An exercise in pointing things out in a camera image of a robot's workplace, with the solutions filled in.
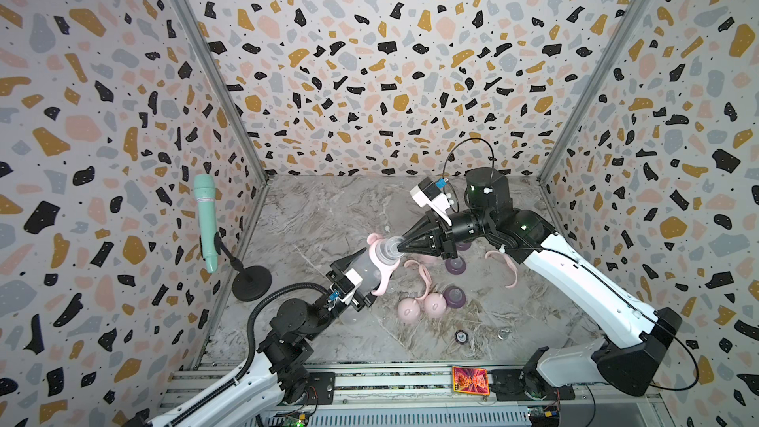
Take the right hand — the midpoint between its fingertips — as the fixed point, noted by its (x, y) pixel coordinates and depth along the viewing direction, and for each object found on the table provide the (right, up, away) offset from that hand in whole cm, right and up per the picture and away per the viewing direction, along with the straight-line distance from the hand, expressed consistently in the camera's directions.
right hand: (407, 250), depth 56 cm
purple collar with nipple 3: (+15, -19, +31) cm, 40 cm away
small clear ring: (+27, -27, +25) cm, 45 cm away
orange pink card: (+17, -36, +18) cm, 44 cm away
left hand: (-6, -3, +8) cm, 10 cm away
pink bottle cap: (+9, -10, +42) cm, 44 cm away
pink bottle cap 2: (+1, -21, +25) cm, 33 cm away
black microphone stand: (-47, -16, +34) cm, 60 cm away
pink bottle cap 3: (+9, -20, +27) cm, 35 cm away
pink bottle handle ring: (+7, -13, +36) cm, 39 cm away
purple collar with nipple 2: (+17, -11, +38) cm, 43 cm away
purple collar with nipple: (+20, -5, +42) cm, 46 cm away
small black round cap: (+16, -28, +26) cm, 41 cm away
